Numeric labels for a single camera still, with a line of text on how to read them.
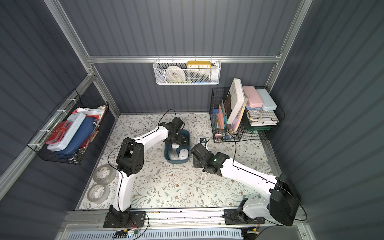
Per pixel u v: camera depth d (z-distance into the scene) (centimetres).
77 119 69
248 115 91
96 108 83
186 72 89
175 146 99
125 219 64
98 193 82
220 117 112
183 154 94
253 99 92
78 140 66
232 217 73
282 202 40
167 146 99
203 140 72
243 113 91
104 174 89
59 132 63
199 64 88
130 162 57
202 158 59
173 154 96
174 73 84
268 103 94
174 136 77
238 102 82
